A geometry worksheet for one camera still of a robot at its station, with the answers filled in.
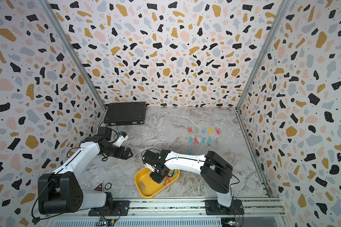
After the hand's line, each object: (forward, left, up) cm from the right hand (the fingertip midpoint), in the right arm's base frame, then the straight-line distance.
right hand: (156, 179), depth 80 cm
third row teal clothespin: (+19, -20, -4) cm, 28 cm away
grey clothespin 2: (-4, +8, -1) cm, 9 cm away
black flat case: (+53, +34, -2) cm, 63 cm away
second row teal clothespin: (+28, -20, -3) cm, 35 cm away
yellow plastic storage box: (-4, +5, -2) cm, 7 cm away
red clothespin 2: (+37, -41, -4) cm, 55 cm away
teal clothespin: (+37, -30, -4) cm, 48 cm away
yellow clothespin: (+37, -35, -4) cm, 51 cm away
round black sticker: (-3, +28, -3) cm, 29 cm away
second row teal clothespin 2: (+30, -34, -3) cm, 45 cm away
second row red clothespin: (+29, -23, -4) cm, 37 cm away
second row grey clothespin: (+29, -38, -3) cm, 48 cm away
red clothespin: (+38, -20, -3) cm, 43 cm away
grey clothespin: (+38, -25, -3) cm, 45 cm away
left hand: (+13, +20, +5) cm, 24 cm away
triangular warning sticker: (-5, +33, -3) cm, 33 cm away
